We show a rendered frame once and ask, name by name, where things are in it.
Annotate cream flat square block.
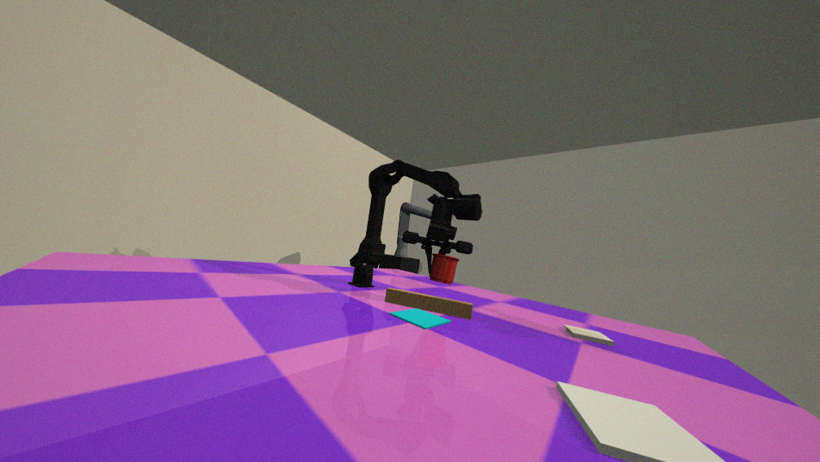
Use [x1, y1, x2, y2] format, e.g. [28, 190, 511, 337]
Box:
[564, 325, 614, 347]

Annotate tan wooden bar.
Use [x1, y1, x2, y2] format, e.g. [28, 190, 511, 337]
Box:
[385, 287, 473, 320]

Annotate red cup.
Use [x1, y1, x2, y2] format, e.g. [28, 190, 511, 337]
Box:
[430, 254, 460, 285]

